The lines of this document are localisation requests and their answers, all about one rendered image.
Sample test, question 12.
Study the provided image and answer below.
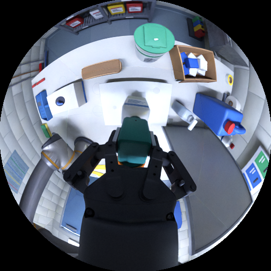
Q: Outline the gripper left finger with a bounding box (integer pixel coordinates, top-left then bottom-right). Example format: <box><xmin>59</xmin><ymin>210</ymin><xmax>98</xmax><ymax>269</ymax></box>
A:
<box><xmin>63</xmin><ymin>128</ymin><xmax>123</xmax><ymax>199</ymax></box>

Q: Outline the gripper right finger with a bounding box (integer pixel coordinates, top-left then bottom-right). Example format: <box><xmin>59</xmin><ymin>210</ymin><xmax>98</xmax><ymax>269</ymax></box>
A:
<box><xmin>140</xmin><ymin>131</ymin><xmax>197</xmax><ymax>202</ymax></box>

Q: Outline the blue plastic caddy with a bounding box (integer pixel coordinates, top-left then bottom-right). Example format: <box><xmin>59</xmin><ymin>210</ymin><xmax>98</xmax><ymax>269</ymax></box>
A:
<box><xmin>60</xmin><ymin>186</ymin><xmax>183</xmax><ymax>236</ymax></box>

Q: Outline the small white bottle red cap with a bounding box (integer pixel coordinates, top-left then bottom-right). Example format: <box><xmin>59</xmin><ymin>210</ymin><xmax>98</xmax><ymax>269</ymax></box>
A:
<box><xmin>220</xmin><ymin>135</ymin><xmax>235</xmax><ymax>150</ymax></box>

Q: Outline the white riser block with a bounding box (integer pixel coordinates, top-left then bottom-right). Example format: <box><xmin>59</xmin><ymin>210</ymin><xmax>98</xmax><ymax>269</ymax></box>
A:
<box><xmin>99</xmin><ymin>82</ymin><xmax>173</xmax><ymax>126</ymax></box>

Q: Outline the yellow curved holder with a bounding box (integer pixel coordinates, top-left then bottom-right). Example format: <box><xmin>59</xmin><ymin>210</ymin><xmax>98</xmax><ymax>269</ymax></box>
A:
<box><xmin>90</xmin><ymin>164</ymin><xmax>107</xmax><ymax>177</ymax></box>

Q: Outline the grey flat panel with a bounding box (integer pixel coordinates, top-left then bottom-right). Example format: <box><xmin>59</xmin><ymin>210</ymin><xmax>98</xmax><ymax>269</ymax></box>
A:
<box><xmin>162</xmin><ymin>125</ymin><xmax>254</xmax><ymax>256</ymax></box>

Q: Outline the green and yellow sponge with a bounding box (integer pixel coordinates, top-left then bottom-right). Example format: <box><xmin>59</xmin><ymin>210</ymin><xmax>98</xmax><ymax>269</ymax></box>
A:
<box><xmin>40</xmin><ymin>123</ymin><xmax>53</xmax><ymax>139</ymax></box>

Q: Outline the white plastic jug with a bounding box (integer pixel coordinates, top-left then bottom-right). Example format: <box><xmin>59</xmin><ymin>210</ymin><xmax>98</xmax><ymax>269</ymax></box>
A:
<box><xmin>171</xmin><ymin>100</ymin><xmax>198</xmax><ymax>131</ymax></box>

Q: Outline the white dispenser box blue hole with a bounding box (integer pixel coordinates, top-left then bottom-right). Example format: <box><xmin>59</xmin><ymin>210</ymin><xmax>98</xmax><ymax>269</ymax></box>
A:
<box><xmin>46</xmin><ymin>78</ymin><xmax>88</xmax><ymax>116</ymax></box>

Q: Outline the blue jerry can red cap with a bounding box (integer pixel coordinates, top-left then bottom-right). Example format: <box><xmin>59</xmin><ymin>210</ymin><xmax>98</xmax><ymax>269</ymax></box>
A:
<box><xmin>193</xmin><ymin>92</ymin><xmax>247</xmax><ymax>136</ymax></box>

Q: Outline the blue plastic basket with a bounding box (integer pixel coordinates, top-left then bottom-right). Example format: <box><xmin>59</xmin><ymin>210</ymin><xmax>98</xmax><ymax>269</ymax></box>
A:
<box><xmin>35</xmin><ymin>89</ymin><xmax>54</xmax><ymax>122</ymax></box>

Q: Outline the tan scrubbing pad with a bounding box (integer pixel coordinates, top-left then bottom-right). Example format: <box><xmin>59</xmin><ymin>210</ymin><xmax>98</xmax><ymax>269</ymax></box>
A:
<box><xmin>81</xmin><ymin>58</ymin><xmax>123</xmax><ymax>80</ymax></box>

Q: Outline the white paper roll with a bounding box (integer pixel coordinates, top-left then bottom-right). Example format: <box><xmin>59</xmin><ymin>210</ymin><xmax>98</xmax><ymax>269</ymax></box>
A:
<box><xmin>224</xmin><ymin>95</ymin><xmax>242</xmax><ymax>111</ymax></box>

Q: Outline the red flat strip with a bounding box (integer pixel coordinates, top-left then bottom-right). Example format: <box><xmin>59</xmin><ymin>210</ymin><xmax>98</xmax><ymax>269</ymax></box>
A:
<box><xmin>31</xmin><ymin>77</ymin><xmax>46</xmax><ymax>89</ymax></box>

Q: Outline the brown cardboard box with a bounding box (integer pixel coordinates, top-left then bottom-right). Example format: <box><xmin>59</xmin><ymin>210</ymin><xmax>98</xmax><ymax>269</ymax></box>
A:
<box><xmin>169</xmin><ymin>44</ymin><xmax>217</xmax><ymax>83</ymax></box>

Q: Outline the blue packet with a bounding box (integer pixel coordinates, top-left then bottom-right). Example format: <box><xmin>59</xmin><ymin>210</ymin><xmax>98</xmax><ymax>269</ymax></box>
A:
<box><xmin>179</xmin><ymin>52</ymin><xmax>200</xmax><ymax>76</ymax></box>

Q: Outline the white packet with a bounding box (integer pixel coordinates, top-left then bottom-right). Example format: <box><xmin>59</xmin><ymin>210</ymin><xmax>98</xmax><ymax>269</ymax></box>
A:
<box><xmin>187</xmin><ymin>52</ymin><xmax>209</xmax><ymax>77</ymax></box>

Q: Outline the white wipes tub green lid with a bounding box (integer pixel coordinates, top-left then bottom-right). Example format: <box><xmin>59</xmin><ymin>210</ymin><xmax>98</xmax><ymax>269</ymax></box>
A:
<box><xmin>133</xmin><ymin>22</ymin><xmax>176</xmax><ymax>63</ymax></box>

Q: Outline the grey shelf unit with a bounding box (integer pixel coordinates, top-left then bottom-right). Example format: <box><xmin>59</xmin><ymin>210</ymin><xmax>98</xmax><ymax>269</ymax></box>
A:
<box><xmin>57</xmin><ymin>0</ymin><xmax>157</xmax><ymax>36</ymax></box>

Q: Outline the grey box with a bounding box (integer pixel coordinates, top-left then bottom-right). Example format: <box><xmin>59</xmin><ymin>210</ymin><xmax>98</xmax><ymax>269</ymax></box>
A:
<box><xmin>205</xmin><ymin>20</ymin><xmax>251</xmax><ymax>67</ymax></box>

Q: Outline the red storage bin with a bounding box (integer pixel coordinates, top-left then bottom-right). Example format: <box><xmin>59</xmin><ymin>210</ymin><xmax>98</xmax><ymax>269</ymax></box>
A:
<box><xmin>65</xmin><ymin>15</ymin><xmax>85</xmax><ymax>28</ymax></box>
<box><xmin>126</xmin><ymin>1</ymin><xmax>144</xmax><ymax>14</ymax></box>

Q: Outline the white storage bin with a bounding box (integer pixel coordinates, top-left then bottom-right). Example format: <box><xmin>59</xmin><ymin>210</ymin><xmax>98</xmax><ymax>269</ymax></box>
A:
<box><xmin>89</xmin><ymin>9</ymin><xmax>104</xmax><ymax>20</ymax></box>

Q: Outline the stack of coloured bins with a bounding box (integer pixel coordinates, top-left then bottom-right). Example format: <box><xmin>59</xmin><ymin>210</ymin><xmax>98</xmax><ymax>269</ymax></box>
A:
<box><xmin>187</xmin><ymin>16</ymin><xmax>206</xmax><ymax>40</ymax></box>

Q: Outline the yellow storage bin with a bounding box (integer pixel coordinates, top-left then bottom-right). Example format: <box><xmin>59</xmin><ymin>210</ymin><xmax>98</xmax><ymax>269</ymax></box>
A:
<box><xmin>107</xmin><ymin>3</ymin><xmax>125</xmax><ymax>16</ymax></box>

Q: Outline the blue and green wall poster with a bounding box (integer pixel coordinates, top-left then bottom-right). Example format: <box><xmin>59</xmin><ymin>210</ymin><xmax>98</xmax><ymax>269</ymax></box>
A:
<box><xmin>241</xmin><ymin>145</ymin><xmax>270</xmax><ymax>192</ymax></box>

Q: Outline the pale blue wall poster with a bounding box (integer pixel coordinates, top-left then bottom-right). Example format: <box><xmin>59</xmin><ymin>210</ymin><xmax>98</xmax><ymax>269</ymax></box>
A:
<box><xmin>3</xmin><ymin>149</ymin><xmax>30</xmax><ymax>194</ymax></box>

